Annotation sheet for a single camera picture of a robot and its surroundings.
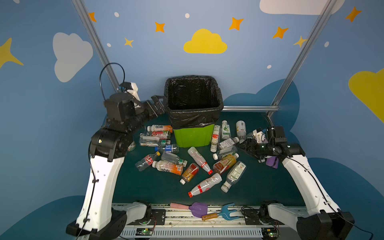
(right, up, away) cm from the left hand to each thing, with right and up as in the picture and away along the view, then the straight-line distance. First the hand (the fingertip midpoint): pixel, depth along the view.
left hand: (158, 101), depth 58 cm
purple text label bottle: (+38, -21, +41) cm, 60 cm away
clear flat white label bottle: (-17, -19, +42) cm, 49 cm away
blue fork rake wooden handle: (+30, -54, +17) cm, 64 cm away
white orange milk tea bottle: (-11, -11, +48) cm, 51 cm away
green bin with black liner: (+14, +6, +43) cm, 46 cm away
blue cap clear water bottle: (-1, -25, +40) cm, 47 cm away
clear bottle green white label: (+37, -38, +27) cm, 60 cm away
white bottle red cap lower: (+27, -39, +24) cm, 53 cm away
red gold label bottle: (+12, -37, +26) cm, 47 cm away
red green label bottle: (-8, -15, +43) cm, 47 cm away
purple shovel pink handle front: (+17, -53, +18) cm, 59 cm away
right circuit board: (+51, -62, +14) cm, 81 cm away
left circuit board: (-10, -61, +14) cm, 64 cm away
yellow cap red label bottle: (-14, -31, +30) cm, 46 cm away
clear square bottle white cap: (+38, -25, +38) cm, 59 cm away
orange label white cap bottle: (-1, -34, +28) cm, 44 cm away
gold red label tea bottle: (+34, -31, +30) cm, 55 cm away
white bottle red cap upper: (+19, -31, +32) cm, 49 cm away
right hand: (+39, -21, +19) cm, 48 cm away
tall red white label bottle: (+29, -18, +42) cm, 54 cm away
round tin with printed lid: (-27, -24, +40) cm, 54 cm away
